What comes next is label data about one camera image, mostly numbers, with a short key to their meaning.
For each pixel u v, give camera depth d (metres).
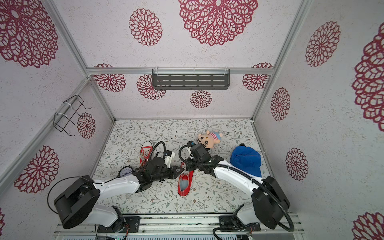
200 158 0.63
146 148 0.97
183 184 0.85
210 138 1.00
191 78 0.94
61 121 0.73
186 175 0.83
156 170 0.65
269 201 0.42
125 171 0.90
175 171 0.75
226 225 0.73
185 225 0.75
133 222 0.74
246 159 0.92
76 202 0.43
